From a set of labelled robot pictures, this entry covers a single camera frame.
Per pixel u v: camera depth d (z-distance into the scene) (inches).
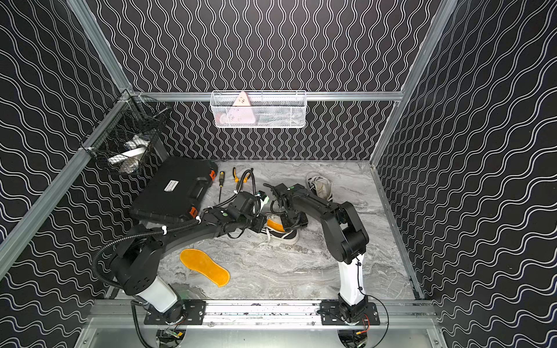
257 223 30.4
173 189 39.4
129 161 32.4
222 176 44.5
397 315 29.7
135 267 17.8
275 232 33.9
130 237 17.9
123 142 35.1
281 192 31.6
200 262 33.7
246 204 26.9
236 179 43.7
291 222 32.5
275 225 36.4
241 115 35.3
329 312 29.3
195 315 29.1
